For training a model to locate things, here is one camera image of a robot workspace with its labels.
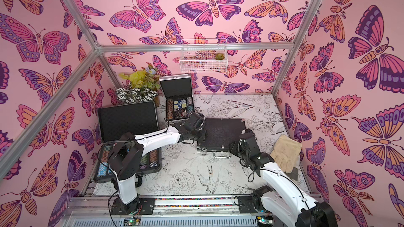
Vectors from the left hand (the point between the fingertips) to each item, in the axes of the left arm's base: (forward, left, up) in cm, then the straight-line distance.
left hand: (208, 135), depth 90 cm
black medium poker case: (+1, -6, -1) cm, 7 cm away
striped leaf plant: (+17, +42, +15) cm, 48 cm away
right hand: (-7, -12, +2) cm, 14 cm away
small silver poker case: (+30, +20, -4) cm, 37 cm away
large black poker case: (+9, +44, +4) cm, 45 cm away
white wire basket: (+40, +3, +27) cm, 48 cm away
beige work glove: (-7, -44, -6) cm, 45 cm away
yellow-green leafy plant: (+33, +40, +15) cm, 54 cm away
